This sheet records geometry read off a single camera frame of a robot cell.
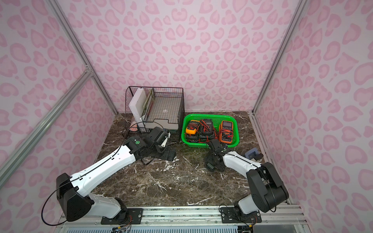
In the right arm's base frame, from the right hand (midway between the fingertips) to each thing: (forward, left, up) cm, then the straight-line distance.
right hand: (210, 160), depth 91 cm
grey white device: (+5, -28, 0) cm, 28 cm away
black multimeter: (-9, +21, +25) cm, 34 cm away
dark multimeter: (+13, +11, +6) cm, 18 cm away
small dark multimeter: (-4, 0, +1) cm, 4 cm away
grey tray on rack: (+31, +31, +11) cm, 46 cm away
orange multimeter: (+17, -11, +8) cm, 21 cm away
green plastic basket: (+36, -10, 0) cm, 37 cm away
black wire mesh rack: (+28, +40, +19) cm, 53 cm away
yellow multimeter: (+19, +11, +11) cm, 24 cm away
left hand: (-3, +22, +17) cm, 28 cm away
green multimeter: (+15, +3, +13) cm, 20 cm away
